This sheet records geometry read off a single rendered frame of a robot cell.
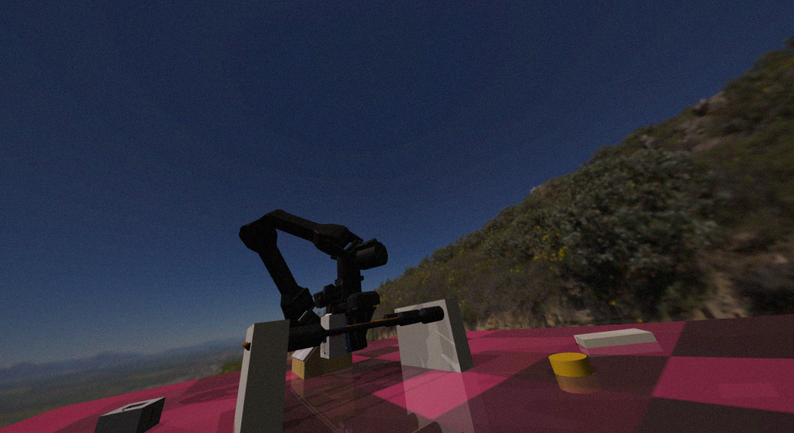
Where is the yellow cylinder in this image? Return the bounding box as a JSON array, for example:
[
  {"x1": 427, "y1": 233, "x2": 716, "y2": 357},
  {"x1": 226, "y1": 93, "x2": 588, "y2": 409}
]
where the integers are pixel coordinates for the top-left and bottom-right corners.
[{"x1": 549, "y1": 353, "x2": 594, "y2": 377}]

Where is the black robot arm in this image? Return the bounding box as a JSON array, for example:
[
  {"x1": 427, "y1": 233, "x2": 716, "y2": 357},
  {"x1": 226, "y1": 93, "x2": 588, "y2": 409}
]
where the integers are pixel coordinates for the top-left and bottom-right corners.
[{"x1": 239, "y1": 209, "x2": 388, "y2": 328}]

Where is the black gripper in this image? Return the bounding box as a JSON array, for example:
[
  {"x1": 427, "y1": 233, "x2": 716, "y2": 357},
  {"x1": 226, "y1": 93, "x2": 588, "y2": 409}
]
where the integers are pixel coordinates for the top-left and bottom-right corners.
[{"x1": 326, "y1": 271, "x2": 380, "y2": 346}]

